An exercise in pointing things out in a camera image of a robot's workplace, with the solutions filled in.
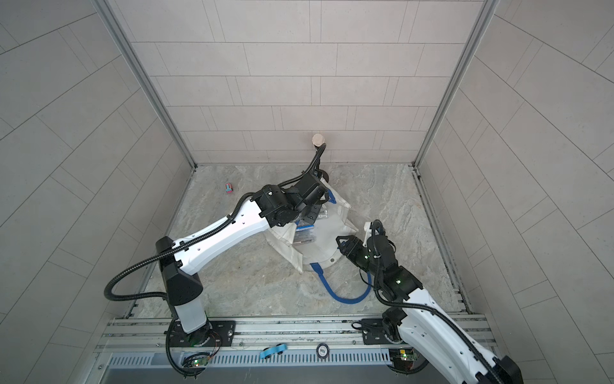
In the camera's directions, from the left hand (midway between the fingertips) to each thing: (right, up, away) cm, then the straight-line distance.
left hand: (317, 206), depth 75 cm
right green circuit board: (+26, -43, -7) cm, 50 cm away
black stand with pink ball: (0, +23, +16) cm, 28 cm away
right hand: (+6, -12, +1) cm, 14 cm away
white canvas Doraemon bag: (+6, -8, +14) cm, 17 cm away
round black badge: (+1, -42, -6) cm, 42 cm away
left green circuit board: (-32, -41, -11) cm, 54 cm away
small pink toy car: (-40, +5, +30) cm, 50 cm away
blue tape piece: (-11, -40, -8) cm, 42 cm away
